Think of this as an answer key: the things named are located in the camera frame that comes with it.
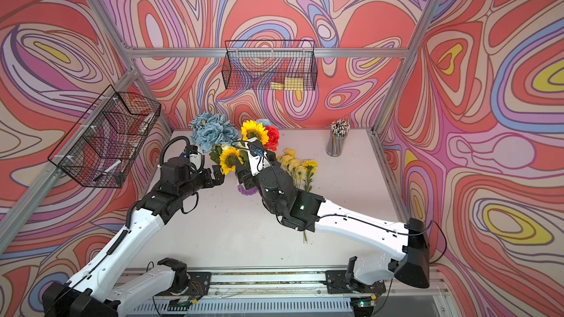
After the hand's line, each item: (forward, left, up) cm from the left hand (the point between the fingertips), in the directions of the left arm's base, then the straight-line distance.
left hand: (219, 169), depth 78 cm
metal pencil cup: (+25, -48, -3) cm, 54 cm away
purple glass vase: (+2, -7, -20) cm, 22 cm away
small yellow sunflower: (-1, -4, +7) cm, 8 cm away
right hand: (-6, -13, +13) cm, 19 cm away
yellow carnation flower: (+14, -36, -18) cm, 43 cm away
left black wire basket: (+5, +42, +6) cm, 43 cm away
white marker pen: (-3, +36, +4) cm, 36 cm away
